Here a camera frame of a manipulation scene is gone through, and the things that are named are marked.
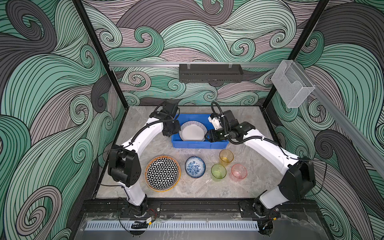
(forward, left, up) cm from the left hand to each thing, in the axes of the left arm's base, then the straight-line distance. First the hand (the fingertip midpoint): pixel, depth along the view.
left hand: (178, 129), depth 87 cm
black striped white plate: (+6, -9, -10) cm, 15 cm away
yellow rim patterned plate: (-21, +8, -14) cm, 27 cm away
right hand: (-5, -18, +2) cm, 19 cm away
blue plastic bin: (-4, -16, -8) cm, 19 cm away
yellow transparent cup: (-10, -30, -14) cm, 35 cm away
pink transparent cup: (-19, -36, -14) cm, 43 cm away
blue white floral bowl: (-18, -11, -11) cm, 24 cm away
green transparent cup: (-19, -25, -15) cm, 34 cm away
